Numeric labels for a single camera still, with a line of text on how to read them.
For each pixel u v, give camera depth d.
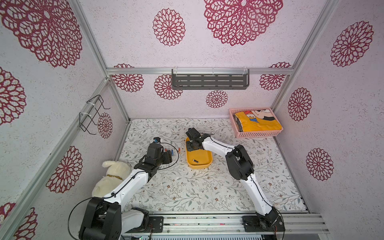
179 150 1.03
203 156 0.99
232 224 0.75
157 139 0.76
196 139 0.81
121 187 0.48
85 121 0.73
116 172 0.82
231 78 0.94
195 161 0.96
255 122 1.08
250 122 1.07
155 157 0.65
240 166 0.61
